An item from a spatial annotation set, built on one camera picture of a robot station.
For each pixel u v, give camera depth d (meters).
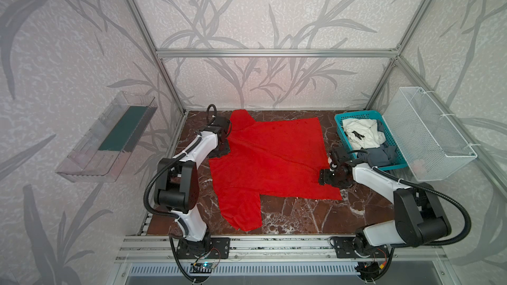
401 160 0.78
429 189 0.44
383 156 0.90
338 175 0.70
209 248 0.71
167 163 0.47
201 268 0.72
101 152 0.65
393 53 0.94
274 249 0.75
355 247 0.72
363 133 0.96
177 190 0.47
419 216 0.43
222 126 0.75
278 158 0.98
